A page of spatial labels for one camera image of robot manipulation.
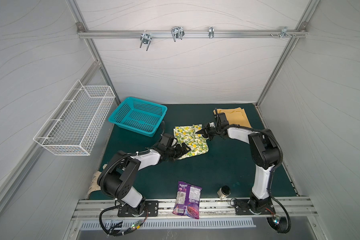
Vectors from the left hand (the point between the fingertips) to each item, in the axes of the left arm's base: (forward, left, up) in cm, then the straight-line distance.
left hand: (188, 150), depth 89 cm
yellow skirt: (+32, -36, -4) cm, 48 cm away
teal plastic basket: (+30, +39, -5) cm, 49 cm away
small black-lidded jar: (-24, -17, +4) cm, 30 cm away
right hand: (+13, -5, +4) cm, 15 cm away
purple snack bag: (-27, 0, -2) cm, 27 cm away
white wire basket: (-2, +53, +26) cm, 59 cm away
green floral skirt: (+6, -6, -3) cm, 9 cm away
